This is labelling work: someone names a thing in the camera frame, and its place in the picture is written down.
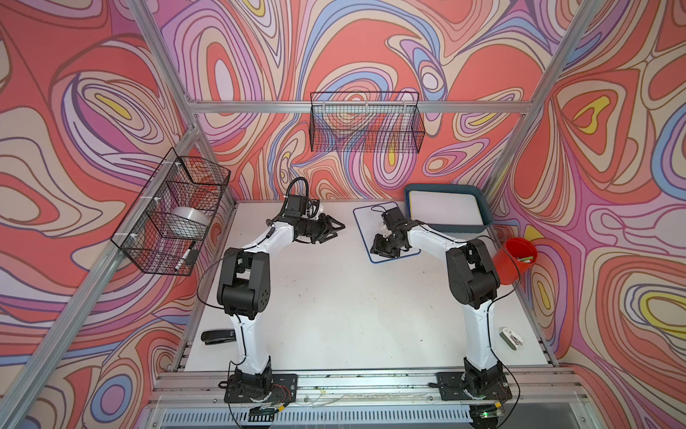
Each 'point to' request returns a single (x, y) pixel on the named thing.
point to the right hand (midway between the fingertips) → (376, 256)
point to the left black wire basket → (163, 232)
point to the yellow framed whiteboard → (446, 207)
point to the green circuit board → (260, 414)
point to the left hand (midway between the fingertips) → (343, 230)
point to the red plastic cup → (518, 253)
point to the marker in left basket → (184, 256)
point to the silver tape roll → (188, 218)
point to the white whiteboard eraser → (511, 339)
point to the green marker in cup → (526, 259)
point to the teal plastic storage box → (488, 218)
